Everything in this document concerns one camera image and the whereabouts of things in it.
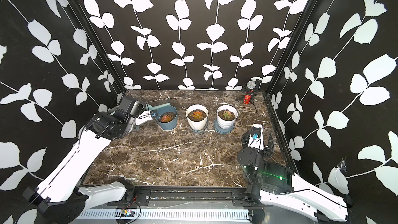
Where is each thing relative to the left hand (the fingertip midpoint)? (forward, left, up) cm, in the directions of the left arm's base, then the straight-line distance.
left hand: (129, 112), depth 69 cm
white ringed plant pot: (+7, -48, -24) cm, 54 cm away
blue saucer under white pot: (+6, -46, -31) cm, 56 cm away
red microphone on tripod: (+22, -63, -7) cm, 67 cm away
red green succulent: (+13, -31, -22) cm, 40 cm away
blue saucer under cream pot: (+6, -32, -31) cm, 45 cm away
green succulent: (+13, -50, -21) cm, 56 cm away
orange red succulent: (+11, -12, -22) cm, 27 cm away
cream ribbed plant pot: (+7, -30, -24) cm, 39 cm away
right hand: (-11, -56, 0) cm, 57 cm away
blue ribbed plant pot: (+19, -14, -25) cm, 34 cm away
